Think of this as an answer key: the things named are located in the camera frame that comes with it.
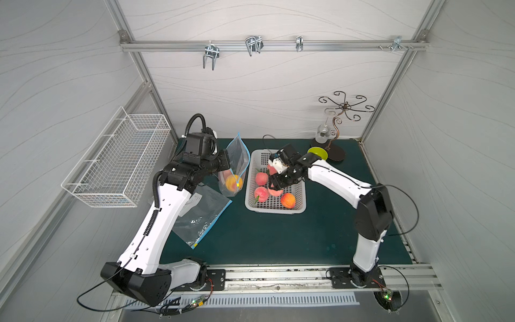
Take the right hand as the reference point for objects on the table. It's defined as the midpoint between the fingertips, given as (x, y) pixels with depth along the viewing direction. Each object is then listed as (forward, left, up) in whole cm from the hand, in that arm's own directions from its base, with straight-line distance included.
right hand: (275, 181), depth 86 cm
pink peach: (-2, +6, -7) cm, 9 cm away
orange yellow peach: (-2, +17, +2) cm, 18 cm away
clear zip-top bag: (+1, +14, +15) cm, 20 cm away
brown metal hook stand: (+29, -34, -12) cm, 46 cm away
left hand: (-3, +17, +19) cm, 26 cm away
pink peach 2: (-5, 0, -1) cm, 5 cm away
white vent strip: (-43, +26, -12) cm, 52 cm away
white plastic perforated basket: (+18, +9, -8) cm, 22 cm away
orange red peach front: (-5, -6, -7) cm, 11 cm away
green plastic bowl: (+28, -25, -10) cm, 39 cm away
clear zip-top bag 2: (-9, +32, -12) cm, 35 cm away
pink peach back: (0, +1, +8) cm, 9 cm away
